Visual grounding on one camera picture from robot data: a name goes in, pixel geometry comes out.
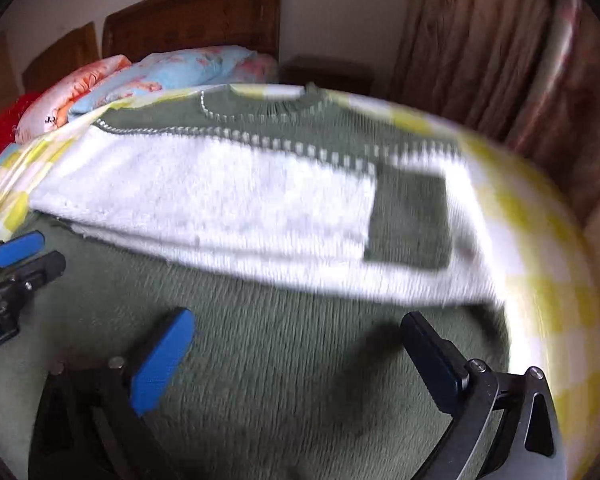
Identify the large wooden headboard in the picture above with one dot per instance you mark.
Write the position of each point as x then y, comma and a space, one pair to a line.
151, 26

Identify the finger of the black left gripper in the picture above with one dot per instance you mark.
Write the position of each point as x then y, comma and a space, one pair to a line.
36, 273

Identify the yellow checkered bed sheet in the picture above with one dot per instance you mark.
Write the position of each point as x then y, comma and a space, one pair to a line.
547, 278

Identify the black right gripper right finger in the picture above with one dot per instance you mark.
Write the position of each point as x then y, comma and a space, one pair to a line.
439, 363

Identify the pink floral curtain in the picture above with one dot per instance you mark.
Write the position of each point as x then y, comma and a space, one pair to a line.
523, 73

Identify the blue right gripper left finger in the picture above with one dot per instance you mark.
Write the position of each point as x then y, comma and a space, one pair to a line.
158, 358

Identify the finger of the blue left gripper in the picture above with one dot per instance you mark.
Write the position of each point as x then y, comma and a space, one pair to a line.
20, 248

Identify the pink floral folded quilt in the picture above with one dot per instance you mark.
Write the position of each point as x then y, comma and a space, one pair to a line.
50, 110

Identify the blue floral folded quilt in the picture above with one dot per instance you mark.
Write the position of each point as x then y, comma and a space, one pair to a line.
164, 71

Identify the small wooden headboard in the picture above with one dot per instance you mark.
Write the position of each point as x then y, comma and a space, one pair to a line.
72, 51

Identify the pink floral pillow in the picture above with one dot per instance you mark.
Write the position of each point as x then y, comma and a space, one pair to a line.
257, 69

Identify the green white knit sweater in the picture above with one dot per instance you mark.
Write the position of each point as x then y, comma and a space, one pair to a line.
298, 232

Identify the dark wooden nightstand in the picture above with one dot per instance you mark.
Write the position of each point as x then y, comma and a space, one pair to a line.
327, 73

